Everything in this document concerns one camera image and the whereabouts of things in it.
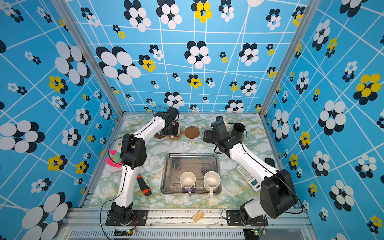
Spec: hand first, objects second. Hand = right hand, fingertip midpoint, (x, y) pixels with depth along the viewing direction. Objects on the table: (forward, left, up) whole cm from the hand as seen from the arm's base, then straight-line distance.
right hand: (212, 133), depth 86 cm
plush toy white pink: (-12, +58, -12) cm, 60 cm away
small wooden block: (-39, +8, -17) cm, 44 cm away
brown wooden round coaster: (+15, +13, -18) cm, 26 cm away
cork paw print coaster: (+9, +24, -16) cm, 30 cm away
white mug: (-22, 0, -17) cm, 27 cm away
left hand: (+10, +24, -12) cm, 28 cm away
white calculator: (-22, -24, -17) cm, 36 cm away
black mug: (+8, -18, -8) cm, 21 cm away
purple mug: (-22, +14, -17) cm, 31 cm away
